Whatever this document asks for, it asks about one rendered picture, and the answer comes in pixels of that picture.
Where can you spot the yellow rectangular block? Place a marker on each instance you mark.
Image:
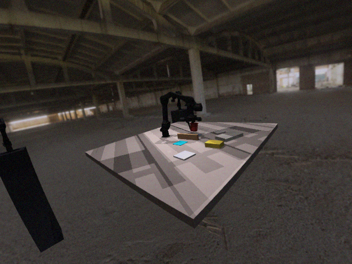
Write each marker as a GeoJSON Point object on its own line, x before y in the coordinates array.
{"type": "Point", "coordinates": [214, 144]}

